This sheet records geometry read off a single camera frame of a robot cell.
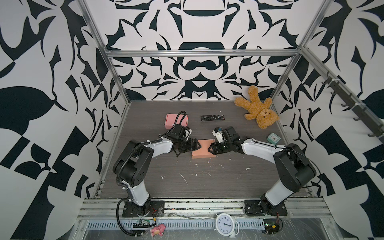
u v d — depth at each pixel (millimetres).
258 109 1067
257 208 743
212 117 1081
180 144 789
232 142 717
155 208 731
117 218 697
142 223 689
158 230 669
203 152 895
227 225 680
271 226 713
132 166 473
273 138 986
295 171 463
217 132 846
